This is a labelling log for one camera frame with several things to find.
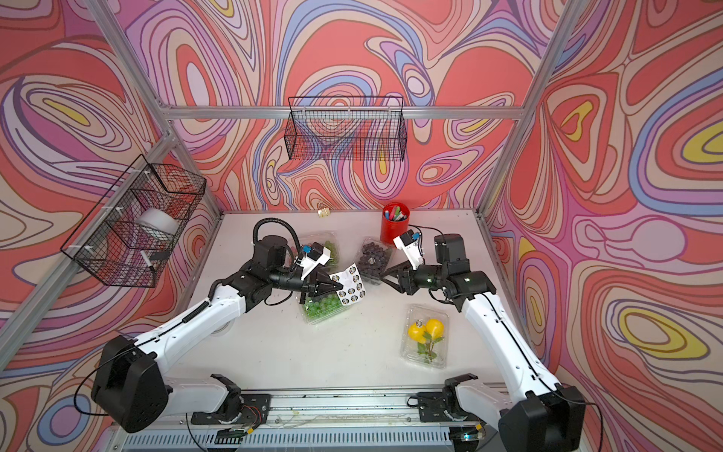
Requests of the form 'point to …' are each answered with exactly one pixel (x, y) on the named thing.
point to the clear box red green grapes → (329, 240)
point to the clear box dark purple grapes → (373, 260)
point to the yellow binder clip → (324, 212)
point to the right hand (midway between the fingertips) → (387, 282)
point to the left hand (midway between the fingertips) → (341, 289)
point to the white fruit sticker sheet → (353, 286)
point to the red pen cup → (394, 220)
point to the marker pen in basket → (149, 263)
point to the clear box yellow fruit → (425, 336)
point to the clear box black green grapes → (321, 308)
